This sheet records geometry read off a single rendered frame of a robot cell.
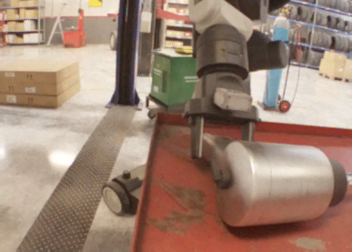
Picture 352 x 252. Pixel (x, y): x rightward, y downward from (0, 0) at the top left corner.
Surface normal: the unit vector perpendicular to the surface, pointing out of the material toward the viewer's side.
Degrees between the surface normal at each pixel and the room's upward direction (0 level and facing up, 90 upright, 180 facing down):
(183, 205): 0
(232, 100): 84
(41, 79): 90
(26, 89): 90
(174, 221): 0
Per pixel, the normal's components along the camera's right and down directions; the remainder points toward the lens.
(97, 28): 0.00, 0.37
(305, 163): 0.25, -0.59
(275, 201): 0.21, 0.14
